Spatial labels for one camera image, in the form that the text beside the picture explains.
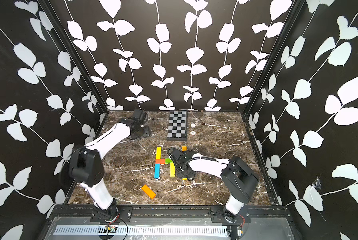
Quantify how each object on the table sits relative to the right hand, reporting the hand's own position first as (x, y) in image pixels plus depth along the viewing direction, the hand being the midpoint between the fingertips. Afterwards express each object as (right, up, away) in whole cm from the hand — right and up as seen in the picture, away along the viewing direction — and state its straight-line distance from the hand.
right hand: (181, 173), depth 86 cm
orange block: (-16, -9, -6) cm, 19 cm away
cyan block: (-14, +1, +2) cm, 15 cm away
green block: (-8, +6, +7) cm, 12 cm away
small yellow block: (-5, +1, +2) cm, 6 cm away
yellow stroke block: (-15, +11, +9) cm, 21 cm away
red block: (-13, +6, +6) cm, 16 cm away
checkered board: (-3, +28, +21) cm, 35 cm away
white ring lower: (+8, +23, +21) cm, 32 cm away
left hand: (-22, +24, +5) cm, 33 cm away
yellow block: (+3, -3, -1) cm, 4 cm away
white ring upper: (+9, +29, +25) cm, 39 cm away
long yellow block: (+2, +13, +12) cm, 17 cm away
